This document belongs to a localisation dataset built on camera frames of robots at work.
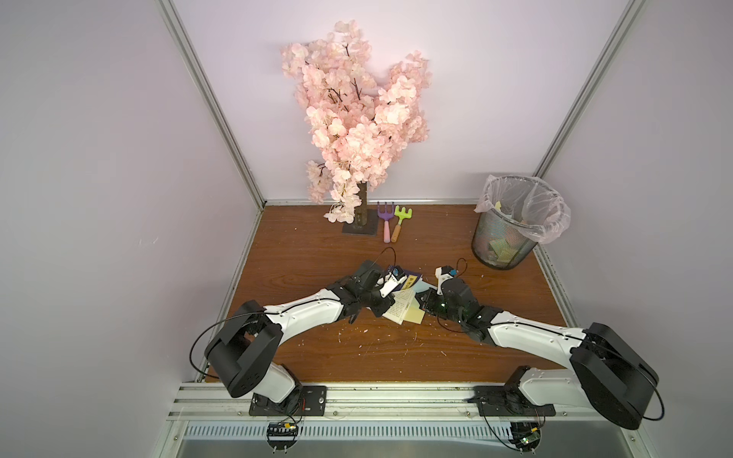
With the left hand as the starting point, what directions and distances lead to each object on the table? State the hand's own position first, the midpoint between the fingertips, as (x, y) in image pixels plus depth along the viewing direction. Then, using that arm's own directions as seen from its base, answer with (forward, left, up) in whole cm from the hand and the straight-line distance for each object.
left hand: (394, 294), depth 86 cm
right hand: (+1, -6, +2) cm, 7 cm away
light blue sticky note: (+5, -9, -4) cm, 12 cm away
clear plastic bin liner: (+27, -45, +12) cm, 54 cm away
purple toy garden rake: (+35, +2, -6) cm, 36 cm away
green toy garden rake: (+40, -4, -8) cm, 41 cm away
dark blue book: (-3, -1, -6) cm, 7 cm away
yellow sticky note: (-5, -6, -4) cm, 9 cm away
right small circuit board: (-34, -33, -9) cm, 48 cm away
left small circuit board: (-35, +30, -11) cm, 47 cm away
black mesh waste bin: (+18, -31, +12) cm, 38 cm away
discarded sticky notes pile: (+14, -35, +4) cm, 38 cm away
